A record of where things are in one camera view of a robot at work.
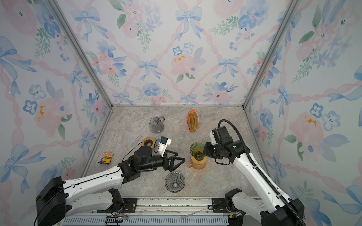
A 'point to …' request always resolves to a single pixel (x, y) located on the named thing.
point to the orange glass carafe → (199, 165)
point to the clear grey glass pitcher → (156, 125)
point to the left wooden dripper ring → (149, 141)
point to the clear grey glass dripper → (175, 182)
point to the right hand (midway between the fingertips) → (203, 150)
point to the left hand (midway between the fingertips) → (182, 157)
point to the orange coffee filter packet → (193, 121)
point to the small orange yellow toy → (104, 160)
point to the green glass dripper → (196, 150)
